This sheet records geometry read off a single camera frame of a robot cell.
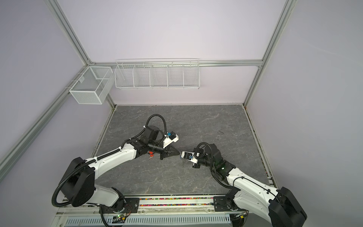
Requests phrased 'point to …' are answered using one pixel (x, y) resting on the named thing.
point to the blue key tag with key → (183, 163)
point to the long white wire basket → (157, 74)
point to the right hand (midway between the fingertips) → (186, 152)
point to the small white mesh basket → (92, 86)
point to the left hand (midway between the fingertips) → (178, 154)
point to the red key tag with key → (151, 154)
